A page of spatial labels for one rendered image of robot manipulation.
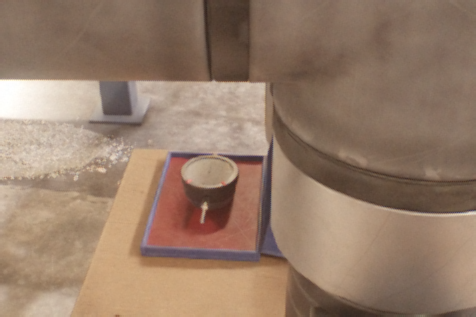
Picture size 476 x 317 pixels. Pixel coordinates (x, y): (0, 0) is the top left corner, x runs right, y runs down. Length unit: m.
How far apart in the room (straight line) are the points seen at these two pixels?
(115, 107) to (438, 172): 1.58
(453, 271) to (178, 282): 0.41
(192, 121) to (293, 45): 1.56
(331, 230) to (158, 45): 0.08
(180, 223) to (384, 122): 0.48
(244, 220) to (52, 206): 0.88
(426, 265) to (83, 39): 0.12
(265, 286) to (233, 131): 1.12
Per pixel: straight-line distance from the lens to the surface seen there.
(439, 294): 0.21
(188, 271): 0.60
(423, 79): 0.17
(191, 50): 0.16
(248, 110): 1.76
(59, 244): 1.37
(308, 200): 0.20
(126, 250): 0.62
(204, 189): 0.63
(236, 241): 0.62
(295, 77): 0.18
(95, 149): 1.63
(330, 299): 0.23
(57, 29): 0.16
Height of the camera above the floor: 0.88
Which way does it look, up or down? 34 degrees down
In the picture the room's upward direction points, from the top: straight up
